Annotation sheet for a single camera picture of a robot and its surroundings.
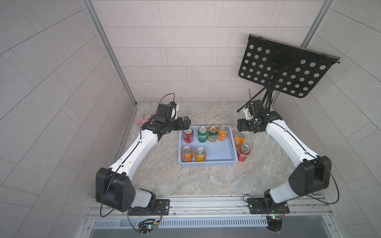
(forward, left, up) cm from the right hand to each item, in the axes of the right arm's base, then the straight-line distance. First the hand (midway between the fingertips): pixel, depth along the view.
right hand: (242, 125), depth 85 cm
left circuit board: (-43, +52, -13) cm, 68 cm away
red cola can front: (-14, +2, -6) cm, 16 cm away
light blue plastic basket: (-1, +21, -19) cm, 28 cm away
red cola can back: (-2, +31, -4) cm, 32 cm away
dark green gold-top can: (-1, +17, -7) cm, 19 cm away
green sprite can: (0, +23, -6) cm, 24 cm away
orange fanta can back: (0, +11, -6) cm, 12 cm away
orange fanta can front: (-4, +1, -6) cm, 8 cm away
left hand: (+1, +32, +6) cm, 32 cm away
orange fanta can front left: (-14, +32, -5) cm, 36 cm away
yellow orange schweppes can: (-14, +25, -5) cm, 29 cm away
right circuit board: (-45, -7, -17) cm, 48 cm away
